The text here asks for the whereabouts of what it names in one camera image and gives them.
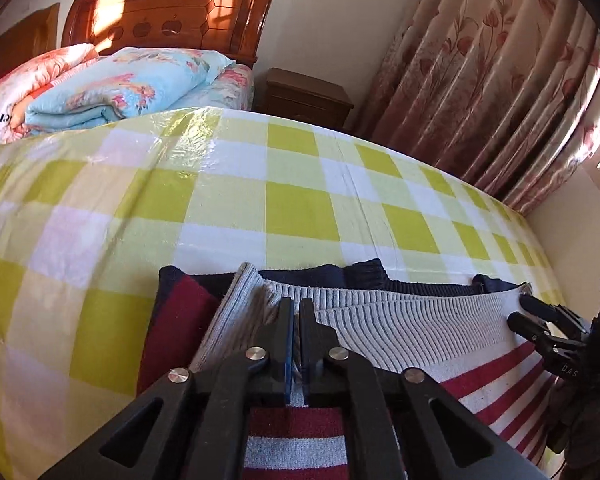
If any pink floral quilt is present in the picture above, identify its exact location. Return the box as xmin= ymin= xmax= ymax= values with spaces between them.
xmin=0 ymin=42 xmax=101 ymax=153

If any pink floral curtain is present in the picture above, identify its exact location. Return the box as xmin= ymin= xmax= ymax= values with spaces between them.
xmin=355 ymin=0 xmax=600 ymax=216

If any large carved wooden headboard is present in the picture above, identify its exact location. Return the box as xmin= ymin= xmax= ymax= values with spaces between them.
xmin=61 ymin=0 xmax=281 ymax=68

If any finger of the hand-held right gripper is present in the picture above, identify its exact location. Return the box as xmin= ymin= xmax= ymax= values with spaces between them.
xmin=507 ymin=312 xmax=579 ymax=357
xmin=519 ymin=294 xmax=588 ymax=336

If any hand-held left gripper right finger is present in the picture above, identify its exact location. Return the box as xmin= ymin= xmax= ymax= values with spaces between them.
xmin=299 ymin=297 xmax=548 ymax=480

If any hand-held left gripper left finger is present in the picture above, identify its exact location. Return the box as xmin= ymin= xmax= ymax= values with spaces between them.
xmin=40 ymin=297 xmax=297 ymax=480

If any brown wooden nightstand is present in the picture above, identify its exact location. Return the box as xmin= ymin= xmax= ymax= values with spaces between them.
xmin=254 ymin=67 xmax=355 ymax=133

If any small wooden headboard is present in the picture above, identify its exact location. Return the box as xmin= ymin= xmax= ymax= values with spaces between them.
xmin=15 ymin=2 xmax=61 ymax=53

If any floral bed sheet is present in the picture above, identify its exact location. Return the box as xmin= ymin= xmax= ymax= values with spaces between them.
xmin=180 ymin=62 xmax=256 ymax=113

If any light blue floral quilt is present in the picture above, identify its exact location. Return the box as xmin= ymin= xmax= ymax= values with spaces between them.
xmin=25 ymin=46 xmax=236 ymax=136

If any red grey striped navy sweater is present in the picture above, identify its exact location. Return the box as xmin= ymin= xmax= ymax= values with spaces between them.
xmin=137 ymin=258 xmax=561 ymax=480

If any yellow white checked tablecloth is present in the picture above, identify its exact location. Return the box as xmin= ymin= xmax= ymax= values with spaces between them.
xmin=0 ymin=106 xmax=566 ymax=480

